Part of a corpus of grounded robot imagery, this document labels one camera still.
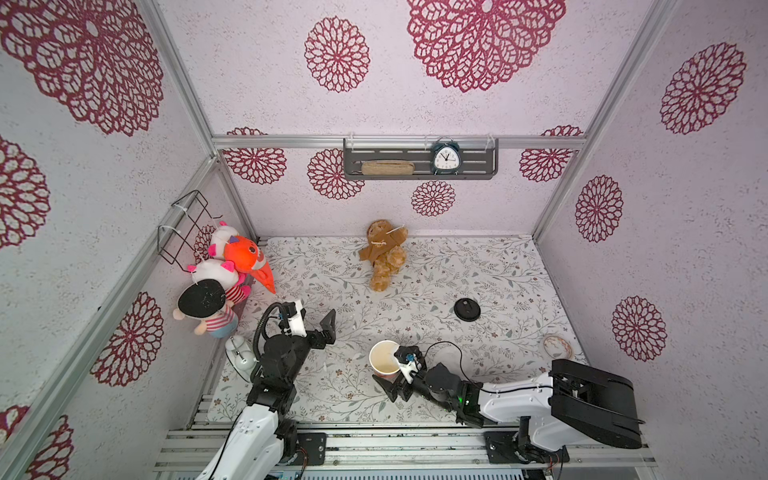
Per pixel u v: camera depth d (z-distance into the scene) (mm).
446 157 898
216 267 851
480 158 924
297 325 689
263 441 540
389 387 688
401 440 758
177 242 758
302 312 693
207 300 764
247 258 868
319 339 714
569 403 438
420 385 687
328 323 747
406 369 670
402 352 657
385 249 1030
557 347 921
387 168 877
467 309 985
